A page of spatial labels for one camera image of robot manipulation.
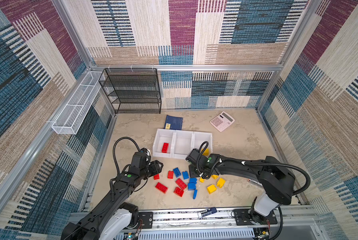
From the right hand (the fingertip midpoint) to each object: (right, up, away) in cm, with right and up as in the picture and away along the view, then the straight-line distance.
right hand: (194, 174), depth 85 cm
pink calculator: (+23, +30, +25) cm, 45 cm away
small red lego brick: (-22, -2, +1) cm, 22 cm away
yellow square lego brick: (+8, +10, +10) cm, 17 cm away
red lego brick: (-18, +13, +12) cm, 25 cm away
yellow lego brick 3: (+9, -7, -3) cm, 12 cm away
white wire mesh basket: (-76, +30, +6) cm, 81 cm away
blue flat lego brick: (-2, -6, -3) cm, 7 cm away
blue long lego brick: (-10, 0, +3) cm, 11 cm away
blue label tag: (+5, -15, -11) cm, 19 cm away
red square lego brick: (-14, -1, +2) cm, 14 cm away
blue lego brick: (-1, -3, 0) cm, 3 cm away
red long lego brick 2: (-8, -5, -2) cm, 9 cm away
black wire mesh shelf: (-43, +52, +25) cm, 72 cm away
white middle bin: (-7, +15, +14) cm, 22 cm away
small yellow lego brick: (+4, -3, 0) cm, 5 cm away
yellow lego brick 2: (+14, -4, -2) cm, 15 cm away
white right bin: (+4, +19, +14) cm, 24 cm away
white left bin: (-20, +20, +18) cm, 33 cm away
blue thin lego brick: (-1, -9, -6) cm, 11 cm away
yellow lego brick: (+11, -1, 0) cm, 11 cm away
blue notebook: (-13, +29, +26) cm, 41 cm away
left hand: (-19, +7, -3) cm, 20 cm away
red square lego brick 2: (-9, -8, -4) cm, 13 cm away
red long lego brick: (-19, -7, -2) cm, 20 cm away
